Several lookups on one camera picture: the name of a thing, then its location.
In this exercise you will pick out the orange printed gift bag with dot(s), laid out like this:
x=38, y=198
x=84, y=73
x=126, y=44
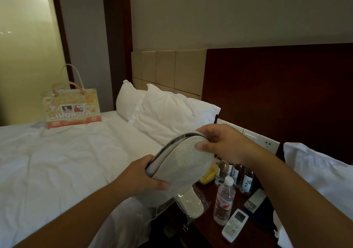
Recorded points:
x=71, y=109

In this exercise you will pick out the dark blue folder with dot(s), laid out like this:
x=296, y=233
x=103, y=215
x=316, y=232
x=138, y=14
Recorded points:
x=264, y=214

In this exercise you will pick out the dark wooden nightstand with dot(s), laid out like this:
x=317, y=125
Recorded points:
x=212, y=234

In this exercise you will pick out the person's left forearm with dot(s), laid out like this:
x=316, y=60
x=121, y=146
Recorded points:
x=77, y=223

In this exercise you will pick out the white air conditioner remote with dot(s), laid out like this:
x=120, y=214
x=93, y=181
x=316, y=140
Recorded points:
x=234, y=227

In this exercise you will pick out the white slipper dark trim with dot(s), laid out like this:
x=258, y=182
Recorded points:
x=152, y=169
x=182, y=167

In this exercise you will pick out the person's left hand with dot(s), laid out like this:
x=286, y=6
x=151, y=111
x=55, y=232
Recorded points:
x=135, y=181

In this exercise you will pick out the grey television remote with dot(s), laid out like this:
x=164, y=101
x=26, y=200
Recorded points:
x=255, y=201

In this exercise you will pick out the yellow telephone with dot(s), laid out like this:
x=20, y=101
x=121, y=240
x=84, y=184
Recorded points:
x=208, y=176

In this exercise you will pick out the frosted glass partition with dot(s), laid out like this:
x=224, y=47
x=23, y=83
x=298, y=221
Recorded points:
x=27, y=49

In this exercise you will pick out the white power socket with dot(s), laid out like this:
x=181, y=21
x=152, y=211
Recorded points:
x=269, y=145

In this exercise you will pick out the person's right hand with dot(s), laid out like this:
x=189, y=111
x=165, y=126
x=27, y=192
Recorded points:
x=231, y=145

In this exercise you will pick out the white wall switch panel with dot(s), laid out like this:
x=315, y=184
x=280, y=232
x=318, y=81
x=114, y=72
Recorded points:
x=222, y=121
x=253, y=134
x=238, y=127

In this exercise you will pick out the beige padded headboard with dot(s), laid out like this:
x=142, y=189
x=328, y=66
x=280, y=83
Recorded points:
x=176, y=71

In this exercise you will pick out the person's right forearm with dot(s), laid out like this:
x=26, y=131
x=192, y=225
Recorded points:
x=297, y=206

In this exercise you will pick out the dark wooden frame strip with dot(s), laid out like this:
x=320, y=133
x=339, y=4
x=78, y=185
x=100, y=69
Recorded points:
x=63, y=35

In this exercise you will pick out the water bottle red label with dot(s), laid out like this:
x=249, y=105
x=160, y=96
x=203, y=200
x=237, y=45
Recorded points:
x=224, y=203

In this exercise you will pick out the small clear water bottle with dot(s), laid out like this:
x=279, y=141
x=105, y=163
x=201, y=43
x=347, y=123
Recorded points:
x=230, y=170
x=237, y=176
x=247, y=183
x=222, y=173

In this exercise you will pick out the dark red wooden panel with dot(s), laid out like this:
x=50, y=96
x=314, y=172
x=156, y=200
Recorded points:
x=275, y=90

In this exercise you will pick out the white bed duvet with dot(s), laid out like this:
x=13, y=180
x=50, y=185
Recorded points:
x=69, y=159

